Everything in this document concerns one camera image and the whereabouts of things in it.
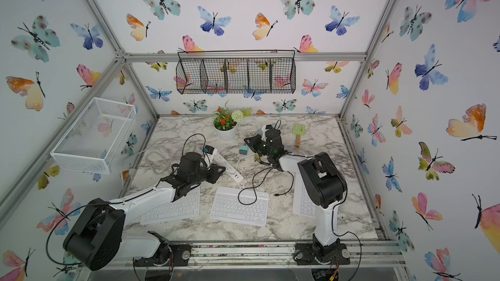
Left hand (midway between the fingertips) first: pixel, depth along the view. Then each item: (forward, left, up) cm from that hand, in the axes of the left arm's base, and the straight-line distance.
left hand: (224, 166), depth 87 cm
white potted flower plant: (+23, +1, +5) cm, 24 cm away
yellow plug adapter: (+9, -14, -7) cm, 18 cm away
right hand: (+12, -9, +5) cm, 15 cm away
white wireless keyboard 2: (-14, -7, -10) cm, 19 cm away
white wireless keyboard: (-15, +17, -9) cm, 24 cm away
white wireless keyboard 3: (-14, -35, -10) cm, 39 cm away
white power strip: (+3, -1, -8) cm, 9 cm away
